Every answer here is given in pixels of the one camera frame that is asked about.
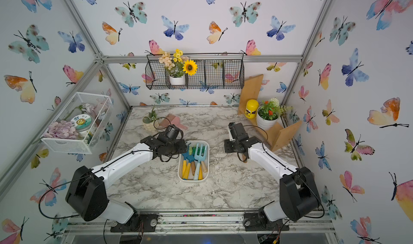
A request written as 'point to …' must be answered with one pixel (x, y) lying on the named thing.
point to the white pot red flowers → (268, 113)
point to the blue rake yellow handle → (190, 158)
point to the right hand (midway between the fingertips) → (230, 143)
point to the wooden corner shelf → (275, 137)
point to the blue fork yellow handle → (184, 168)
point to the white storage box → (205, 175)
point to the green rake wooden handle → (192, 151)
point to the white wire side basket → (98, 106)
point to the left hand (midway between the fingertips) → (186, 146)
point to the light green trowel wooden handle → (204, 166)
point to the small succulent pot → (148, 120)
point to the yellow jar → (251, 107)
